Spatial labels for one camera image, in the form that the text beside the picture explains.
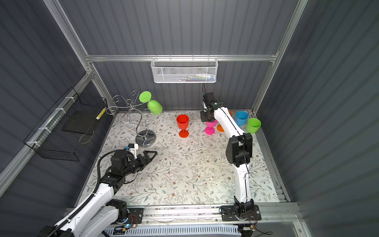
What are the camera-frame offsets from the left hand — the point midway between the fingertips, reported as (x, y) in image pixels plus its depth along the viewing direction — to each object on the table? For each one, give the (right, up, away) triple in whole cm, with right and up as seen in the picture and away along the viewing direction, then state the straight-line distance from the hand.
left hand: (154, 156), depth 80 cm
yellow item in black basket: (-30, +23, +1) cm, 38 cm away
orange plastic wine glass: (+42, +15, +30) cm, 54 cm away
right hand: (+31, +22, +16) cm, 41 cm away
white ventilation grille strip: (+37, -34, -10) cm, 51 cm away
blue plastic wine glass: (+53, +22, +15) cm, 60 cm away
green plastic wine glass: (-3, +29, +11) cm, 31 cm away
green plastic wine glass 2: (+60, +17, +12) cm, 63 cm away
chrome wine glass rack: (-11, +9, +22) cm, 26 cm away
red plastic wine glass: (+15, +19, +14) cm, 28 cm away
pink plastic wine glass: (+34, +14, +27) cm, 46 cm away
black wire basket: (-42, +14, -8) cm, 45 cm away
